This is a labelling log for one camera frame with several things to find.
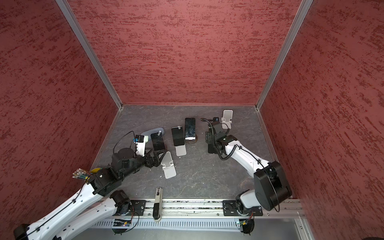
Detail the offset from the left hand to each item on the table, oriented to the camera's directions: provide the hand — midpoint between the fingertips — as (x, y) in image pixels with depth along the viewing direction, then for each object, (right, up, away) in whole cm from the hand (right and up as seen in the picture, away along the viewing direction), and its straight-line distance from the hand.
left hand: (159, 153), depth 72 cm
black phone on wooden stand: (+14, +11, +23) cm, 29 cm away
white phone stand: (+41, +19, +33) cm, 56 cm away
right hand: (+28, +6, +17) cm, 33 cm away
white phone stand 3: (+2, -10, +11) cm, 15 cm away
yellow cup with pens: (-37, -9, -3) cm, 38 cm away
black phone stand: (+7, +6, +18) cm, 20 cm away
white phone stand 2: (+8, -4, +22) cm, 24 cm away
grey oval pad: (-11, +8, +17) cm, 22 cm away
